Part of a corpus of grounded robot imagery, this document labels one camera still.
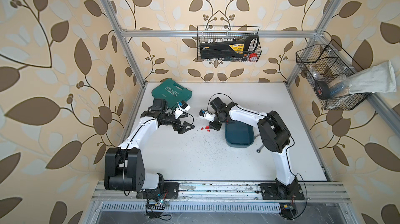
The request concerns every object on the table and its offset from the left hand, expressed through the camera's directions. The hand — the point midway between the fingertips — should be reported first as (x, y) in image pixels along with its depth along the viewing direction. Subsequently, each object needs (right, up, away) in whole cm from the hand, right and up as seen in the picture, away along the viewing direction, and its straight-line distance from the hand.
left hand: (189, 120), depth 83 cm
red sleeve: (+7, -8, +14) cm, 17 cm away
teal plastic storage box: (+28, -10, +7) cm, 30 cm away
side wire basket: (+72, +28, -2) cm, 77 cm away
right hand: (+13, -5, +14) cm, 20 cm away
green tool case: (-15, +16, +26) cm, 34 cm away
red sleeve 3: (+11, -8, +13) cm, 19 cm away
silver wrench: (+39, -18, +4) cm, 43 cm away
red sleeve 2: (+10, -6, +11) cm, 16 cm away
